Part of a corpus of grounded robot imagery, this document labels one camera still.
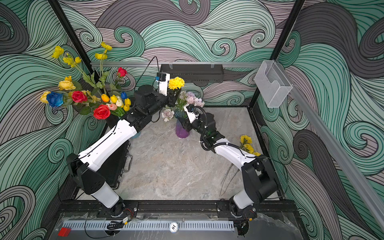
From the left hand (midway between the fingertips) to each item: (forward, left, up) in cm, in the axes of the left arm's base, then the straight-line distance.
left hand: (178, 84), depth 67 cm
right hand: (-2, 0, -18) cm, 18 cm away
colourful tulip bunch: (-1, +32, -13) cm, 35 cm away
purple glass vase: (0, 0, -38) cm, 38 cm away
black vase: (+7, +46, -34) cm, 58 cm away
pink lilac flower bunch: (+8, -3, -15) cm, 17 cm away
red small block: (-52, +51, -43) cm, 85 cm away
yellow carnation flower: (-2, -43, -43) cm, 60 cm away
